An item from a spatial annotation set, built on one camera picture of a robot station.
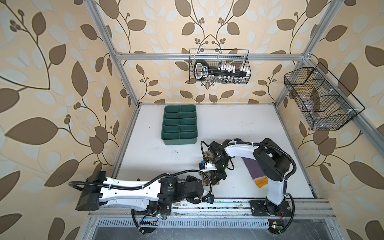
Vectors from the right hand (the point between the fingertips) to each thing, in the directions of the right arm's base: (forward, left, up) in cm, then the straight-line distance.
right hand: (214, 182), depth 83 cm
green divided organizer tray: (+35, +20, +8) cm, 41 cm away
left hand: (-3, +8, +10) cm, 13 cm away
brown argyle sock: (+3, +4, +3) cm, 5 cm away
